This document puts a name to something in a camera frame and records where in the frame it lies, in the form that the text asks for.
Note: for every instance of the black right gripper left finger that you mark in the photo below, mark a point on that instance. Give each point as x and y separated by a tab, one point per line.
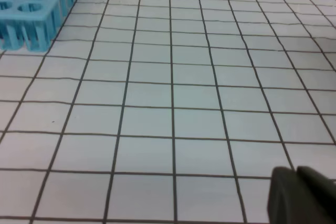
290	200

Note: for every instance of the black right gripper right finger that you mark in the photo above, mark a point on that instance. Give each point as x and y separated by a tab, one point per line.
321	187

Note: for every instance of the blue test tube rack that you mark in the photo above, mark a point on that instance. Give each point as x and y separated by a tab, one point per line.
32	24

